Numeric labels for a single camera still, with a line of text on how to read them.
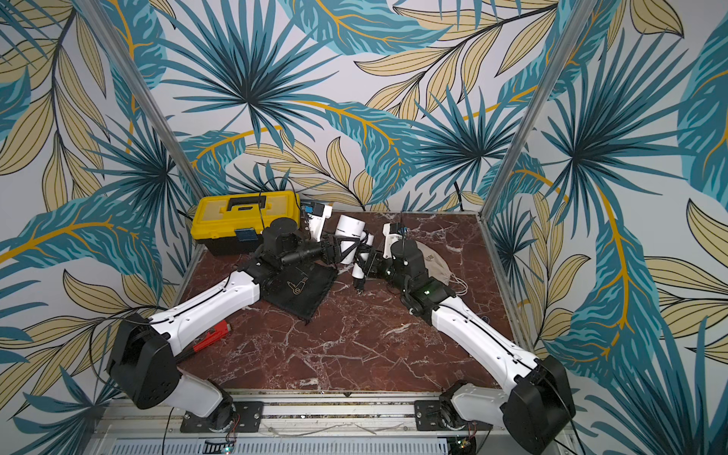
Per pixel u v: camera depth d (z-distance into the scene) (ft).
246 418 2.40
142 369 1.35
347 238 2.28
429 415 2.40
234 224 3.15
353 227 2.31
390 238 2.26
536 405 1.28
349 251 2.29
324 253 2.16
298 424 2.40
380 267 2.21
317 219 2.18
